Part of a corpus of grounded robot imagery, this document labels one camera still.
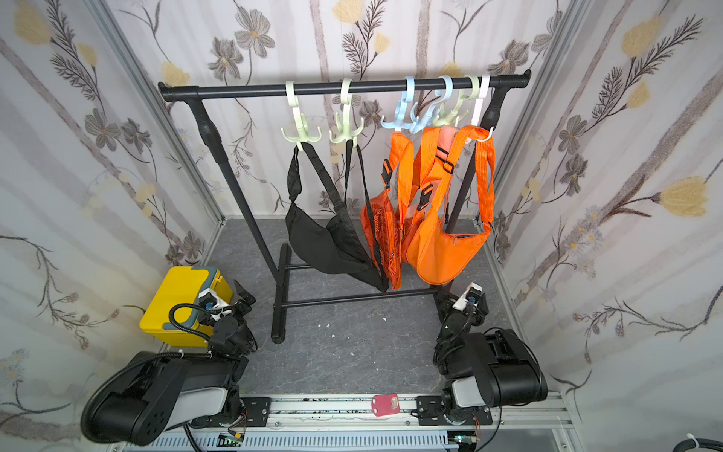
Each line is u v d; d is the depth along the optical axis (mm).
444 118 586
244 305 761
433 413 733
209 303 676
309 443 702
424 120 574
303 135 561
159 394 430
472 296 697
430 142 583
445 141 604
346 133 572
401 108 545
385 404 751
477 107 544
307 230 782
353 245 807
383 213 753
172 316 602
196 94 462
